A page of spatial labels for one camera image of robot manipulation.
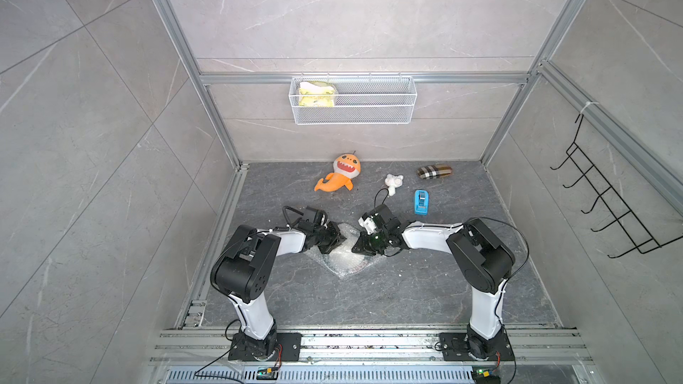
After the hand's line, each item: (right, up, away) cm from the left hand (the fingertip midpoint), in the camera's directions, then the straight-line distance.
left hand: (351, 234), depth 93 cm
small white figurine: (+18, +19, +16) cm, 30 cm away
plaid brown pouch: (+37, +24, +21) cm, 48 cm away
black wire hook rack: (+66, +14, -26) cm, 73 cm away
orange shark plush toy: (-2, +25, +14) cm, 29 cm away
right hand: (+1, -5, -2) cm, 6 cm away
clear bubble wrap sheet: (-3, -8, -5) cm, 10 cm away
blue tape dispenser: (+28, +11, +10) cm, 32 cm away
